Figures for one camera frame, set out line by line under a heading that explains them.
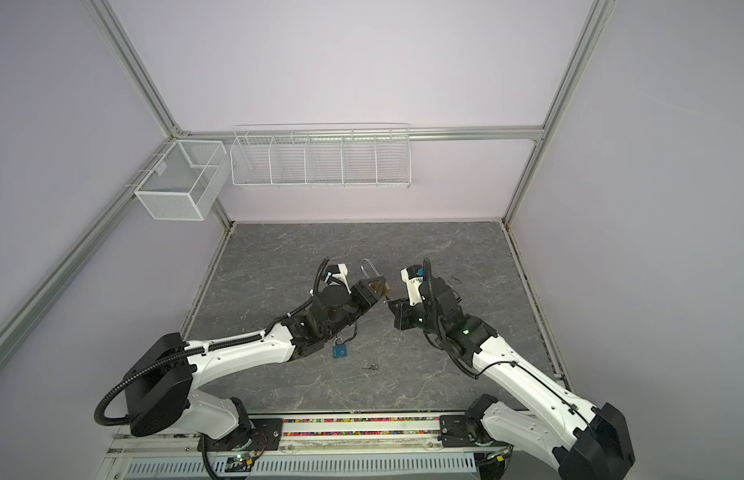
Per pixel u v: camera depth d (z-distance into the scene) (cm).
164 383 42
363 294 68
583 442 39
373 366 85
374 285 75
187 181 97
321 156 99
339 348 87
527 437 52
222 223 123
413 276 67
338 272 74
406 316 67
